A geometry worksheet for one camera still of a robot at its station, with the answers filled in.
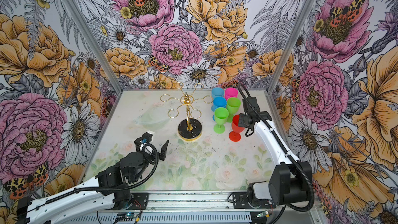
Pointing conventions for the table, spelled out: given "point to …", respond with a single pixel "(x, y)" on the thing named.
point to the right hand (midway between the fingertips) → (246, 125)
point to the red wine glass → (235, 136)
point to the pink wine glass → (231, 92)
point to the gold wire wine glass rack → (185, 131)
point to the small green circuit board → (131, 215)
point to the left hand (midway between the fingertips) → (158, 141)
